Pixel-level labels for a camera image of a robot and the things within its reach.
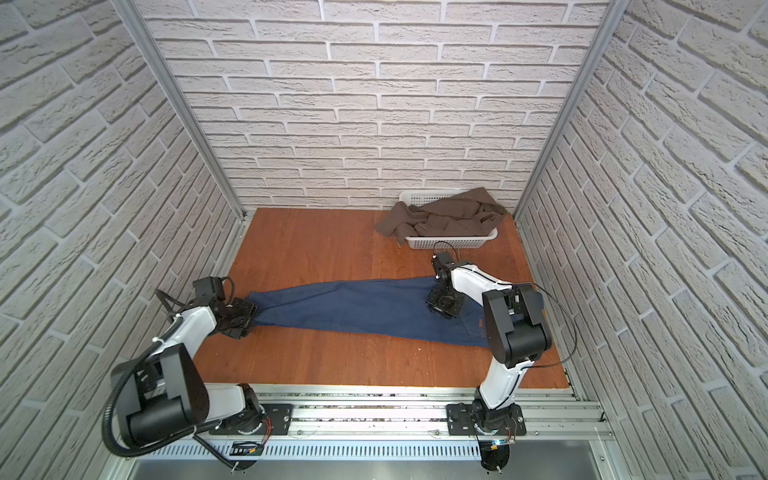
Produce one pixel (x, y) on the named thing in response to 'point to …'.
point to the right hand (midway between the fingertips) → (435, 309)
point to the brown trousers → (469, 213)
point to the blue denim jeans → (384, 309)
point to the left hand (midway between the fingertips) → (258, 309)
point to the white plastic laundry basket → (421, 197)
